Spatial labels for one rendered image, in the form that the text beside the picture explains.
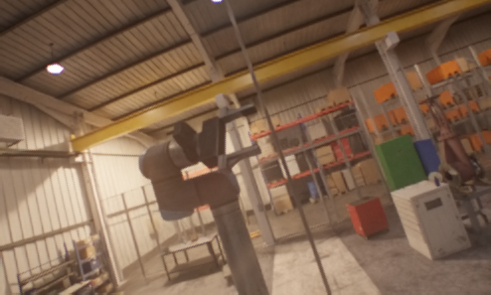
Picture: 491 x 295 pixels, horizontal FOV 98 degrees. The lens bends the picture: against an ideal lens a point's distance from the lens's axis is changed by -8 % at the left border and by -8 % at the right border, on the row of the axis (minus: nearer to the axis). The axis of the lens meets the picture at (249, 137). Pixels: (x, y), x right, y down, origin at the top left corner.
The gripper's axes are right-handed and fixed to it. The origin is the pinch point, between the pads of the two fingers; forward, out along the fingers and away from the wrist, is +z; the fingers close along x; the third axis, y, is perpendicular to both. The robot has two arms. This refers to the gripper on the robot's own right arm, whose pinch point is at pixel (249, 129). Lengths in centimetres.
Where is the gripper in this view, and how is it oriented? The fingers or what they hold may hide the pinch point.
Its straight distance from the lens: 58.4
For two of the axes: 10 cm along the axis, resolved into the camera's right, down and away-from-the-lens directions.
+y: 4.3, 5.3, 7.3
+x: 0.5, 7.9, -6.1
